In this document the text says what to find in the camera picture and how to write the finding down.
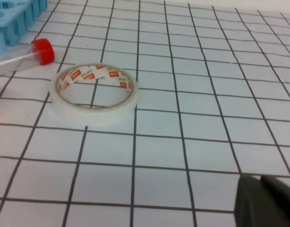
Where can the white grid-pattern cloth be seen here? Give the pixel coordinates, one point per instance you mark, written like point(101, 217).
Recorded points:
point(214, 104)

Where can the blue test tube rack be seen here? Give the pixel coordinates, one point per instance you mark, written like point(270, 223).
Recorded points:
point(16, 16)

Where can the clear tube with red cap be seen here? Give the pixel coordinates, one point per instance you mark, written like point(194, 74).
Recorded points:
point(38, 52)

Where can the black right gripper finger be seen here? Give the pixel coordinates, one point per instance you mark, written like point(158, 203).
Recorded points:
point(262, 203)

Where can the right white tape roll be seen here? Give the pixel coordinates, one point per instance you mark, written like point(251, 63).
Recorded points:
point(93, 116)

